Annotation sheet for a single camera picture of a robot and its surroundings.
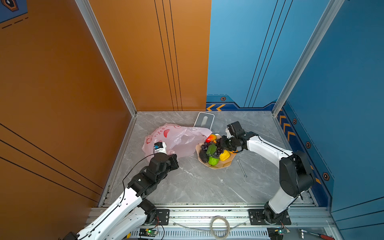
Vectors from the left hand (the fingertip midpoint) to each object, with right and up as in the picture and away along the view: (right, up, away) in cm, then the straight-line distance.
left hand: (178, 153), depth 77 cm
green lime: (+19, -6, +8) cm, 22 cm away
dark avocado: (+13, -3, +9) cm, 17 cm away
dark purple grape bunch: (+23, 0, +8) cm, 24 cm away
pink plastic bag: (0, +6, +8) cm, 10 cm away
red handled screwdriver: (+67, -36, -9) cm, 77 cm away
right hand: (+23, +3, +14) cm, 27 cm away
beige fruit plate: (+25, -9, +12) cm, 29 cm away
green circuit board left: (-15, -37, -6) cm, 40 cm away
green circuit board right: (+48, -37, -7) cm, 61 cm away
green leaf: (+18, +1, +7) cm, 19 cm away
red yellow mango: (+18, +7, +16) cm, 25 cm away
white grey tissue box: (+15, +19, +34) cm, 42 cm away
